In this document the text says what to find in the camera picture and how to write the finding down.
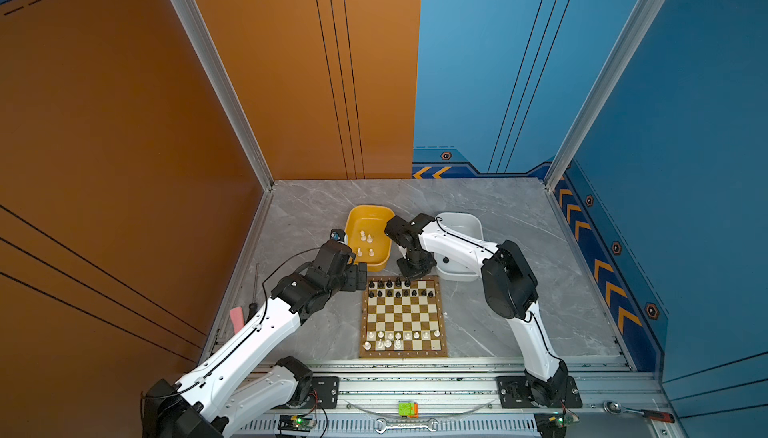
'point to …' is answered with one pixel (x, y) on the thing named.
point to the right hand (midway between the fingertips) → (411, 278)
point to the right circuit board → (554, 424)
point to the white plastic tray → (468, 223)
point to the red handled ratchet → (615, 408)
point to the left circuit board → (295, 424)
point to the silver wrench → (381, 426)
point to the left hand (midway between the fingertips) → (351, 265)
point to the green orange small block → (408, 409)
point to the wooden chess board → (403, 318)
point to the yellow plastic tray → (367, 237)
